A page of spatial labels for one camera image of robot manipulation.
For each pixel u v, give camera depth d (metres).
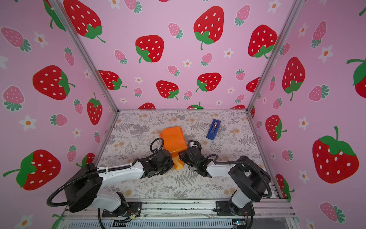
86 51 0.85
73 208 0.41
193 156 0.66
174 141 0.93
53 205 0.39
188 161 0.79
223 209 0.73
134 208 0.74
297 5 0.69
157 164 0.65
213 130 1.01
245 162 0.50
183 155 0.78
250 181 0.45
